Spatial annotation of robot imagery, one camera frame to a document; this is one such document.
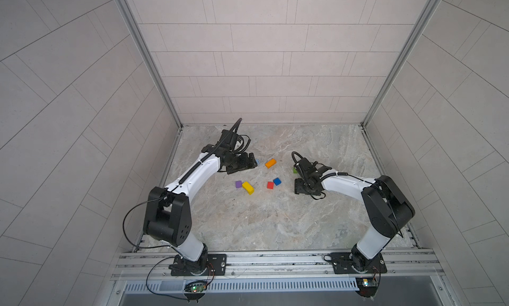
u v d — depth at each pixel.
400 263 0.74
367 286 0.68
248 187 0.90
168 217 0.43
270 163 0.99
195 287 0.65
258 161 1.00
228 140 0.67
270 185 0.93
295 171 0.77
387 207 0.45
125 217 0.41
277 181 0.94
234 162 0.72
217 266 0.71
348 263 0.71
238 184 0.92
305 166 0.72
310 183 0.68
